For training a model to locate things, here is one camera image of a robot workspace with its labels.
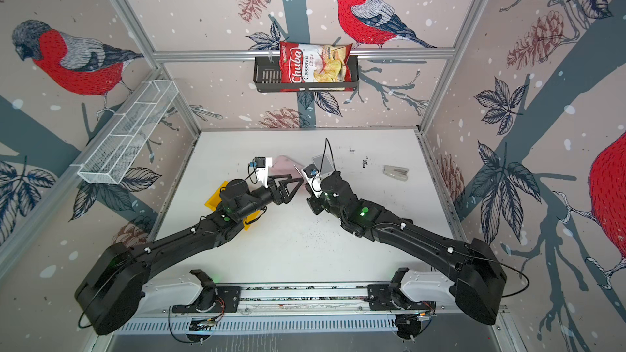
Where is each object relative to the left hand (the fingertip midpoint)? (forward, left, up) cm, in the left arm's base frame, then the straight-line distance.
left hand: (296, 180), depth 72 cm
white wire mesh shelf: (+9, +55, +5) cm, 56 cm away
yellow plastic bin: (+5, +33, -21) cm, 39 cm away
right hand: (0, -3, -5) cm, 6 cm away
